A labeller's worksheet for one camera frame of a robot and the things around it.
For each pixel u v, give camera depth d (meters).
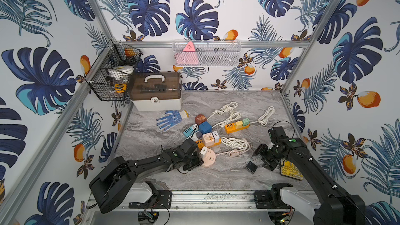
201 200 0.76
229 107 1.06
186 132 0.95
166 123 1.03
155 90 0.93
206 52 1.00
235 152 0.86
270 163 0.70
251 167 0.82
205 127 0.91
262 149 0.73
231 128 0.97
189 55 0.90
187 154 0.68
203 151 0.82
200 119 0.94
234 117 1.03
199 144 0.91
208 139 0.86
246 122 0.95
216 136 0.88
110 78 0.93
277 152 0.58
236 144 0.88
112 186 0.41
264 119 1.00
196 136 0.93
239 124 0.95
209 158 0.86
